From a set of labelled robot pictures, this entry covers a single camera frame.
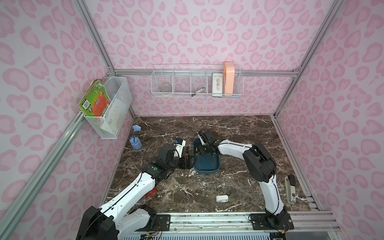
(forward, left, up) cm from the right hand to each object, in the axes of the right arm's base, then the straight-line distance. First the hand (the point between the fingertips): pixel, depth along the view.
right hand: (200, 148), depth 100 cm
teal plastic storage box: (-11, -4, 0) cm, 12 cm away
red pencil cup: (-37, +17, +29) cm, 50 cm away
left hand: (-15, +4, +16) cm, 22 cm away
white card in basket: (+26, -10, +32) cm, 42 cm away
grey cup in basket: (+26, +22, +29) cm, 45 cm away
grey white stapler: (-22, -50, +3) cm, 55 cm away
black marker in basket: (+20, +4, +29) cm, 36 cm away
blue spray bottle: (0, +42, +8) cm, 43 cm away
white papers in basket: (+2, +47, +27) cm, 55 cm away
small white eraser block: (-32, -12, +2) cm, 34 cm away
